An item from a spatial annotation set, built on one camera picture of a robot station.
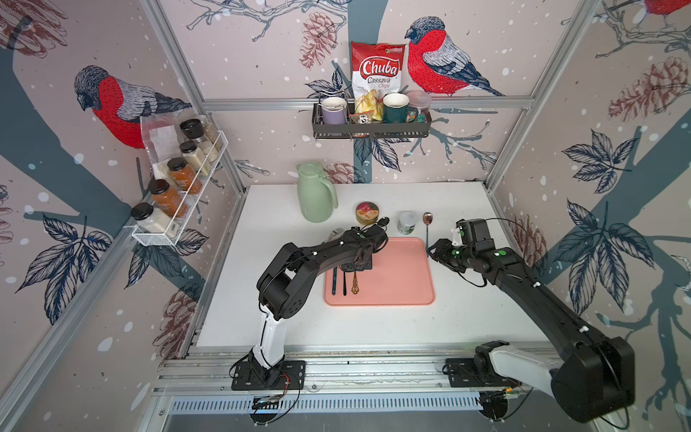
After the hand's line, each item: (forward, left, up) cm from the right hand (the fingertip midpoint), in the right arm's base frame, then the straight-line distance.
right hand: (431, 249), depth 83 cm
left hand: (+2, +21, -12) cm, 24 cm away
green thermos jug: (+21, +39, +3) cm, 44 cm away
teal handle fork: (-5, +32, -14) cm, 35 cm away
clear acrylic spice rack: (+27, +71, +22) cm, 79 cm away
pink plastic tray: (-2, +8, -13) cm, 16 cm away
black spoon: (-8, +28, -14) cm, 32 cm away
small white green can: (+17, +5, -9) cm, 20 cm away
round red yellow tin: (+23, +20, -11) cm, 33 cm away
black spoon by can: (+21, +14, -13) cm, 28 cm away
